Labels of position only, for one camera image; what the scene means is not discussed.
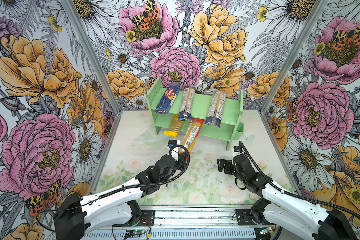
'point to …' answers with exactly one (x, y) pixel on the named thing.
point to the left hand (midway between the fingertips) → (185, 154)
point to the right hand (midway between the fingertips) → (225, 166)
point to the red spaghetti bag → (193, 130)
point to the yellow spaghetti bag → (175, 127)
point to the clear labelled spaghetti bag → (216, 109)
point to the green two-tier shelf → (231, 128)
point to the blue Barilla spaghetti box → (167, 97)
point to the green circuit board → (134, 231)
